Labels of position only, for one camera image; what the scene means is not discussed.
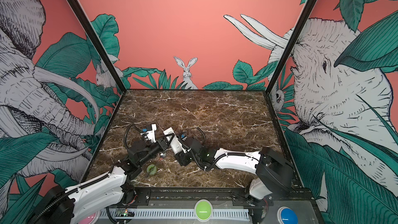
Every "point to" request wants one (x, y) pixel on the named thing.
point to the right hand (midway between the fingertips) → (176, 153)
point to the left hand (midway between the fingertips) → (174, 133)
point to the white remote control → (175, 143)
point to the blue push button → (286, 215)
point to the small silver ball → (162, 154)
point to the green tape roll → (151, 169)
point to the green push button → (203, 210)
